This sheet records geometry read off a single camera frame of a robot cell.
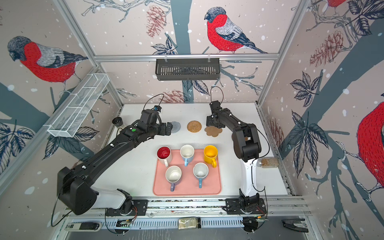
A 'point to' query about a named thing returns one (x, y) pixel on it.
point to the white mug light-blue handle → (187, 152)
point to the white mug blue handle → (200, 171)
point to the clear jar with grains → (268, 162)
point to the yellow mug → (210, 153)
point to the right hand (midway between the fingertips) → (212, 122)
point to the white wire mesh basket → (71, 116)
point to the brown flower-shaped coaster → (213, 131)
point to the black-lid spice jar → (117, 121)
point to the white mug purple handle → (173, 174)
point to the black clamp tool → (289, 223)
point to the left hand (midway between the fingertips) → (167, 122)
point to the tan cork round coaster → (194, 126)
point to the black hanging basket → (186, 69)
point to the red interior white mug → (164, 155)
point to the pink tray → (187, 186)
